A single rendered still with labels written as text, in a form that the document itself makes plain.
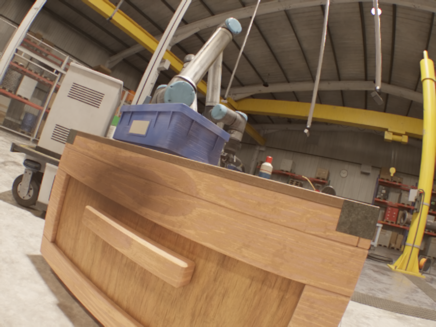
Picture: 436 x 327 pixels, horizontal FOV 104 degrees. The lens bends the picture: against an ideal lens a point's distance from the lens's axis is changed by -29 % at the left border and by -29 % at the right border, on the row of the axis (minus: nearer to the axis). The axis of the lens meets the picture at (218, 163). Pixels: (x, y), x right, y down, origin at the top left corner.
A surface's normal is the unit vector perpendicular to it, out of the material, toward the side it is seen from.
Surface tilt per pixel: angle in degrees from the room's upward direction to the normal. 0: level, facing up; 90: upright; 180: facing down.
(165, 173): 90
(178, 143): 90
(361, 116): 90
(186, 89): 95
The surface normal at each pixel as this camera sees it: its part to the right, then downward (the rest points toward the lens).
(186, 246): -0.43, -0.24
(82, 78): 0.42, 0.02
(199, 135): 0.76, 0.17
